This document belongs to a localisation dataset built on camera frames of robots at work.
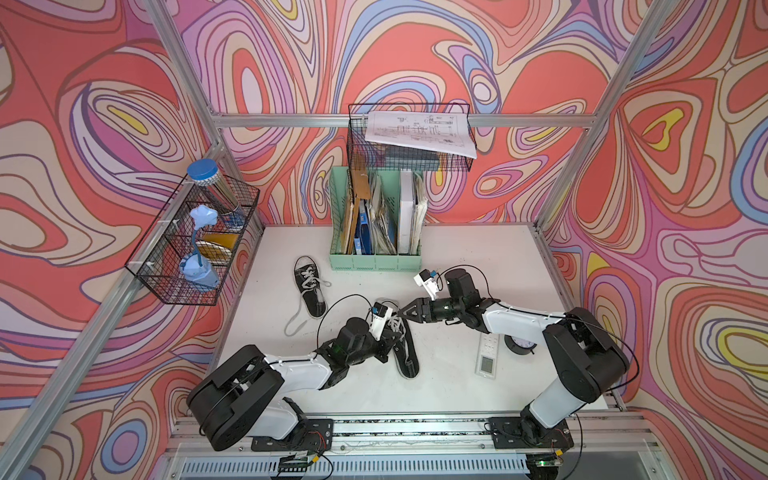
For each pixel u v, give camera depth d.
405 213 0.95
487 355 0.86
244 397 0.43
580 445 0.69
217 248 0.70
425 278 0.81
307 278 1.00
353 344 0.66
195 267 0.66
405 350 0.84
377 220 0.92
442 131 0.84
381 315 0.75
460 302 0.71
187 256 0.66
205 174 0.69
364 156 1.01
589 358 0.46
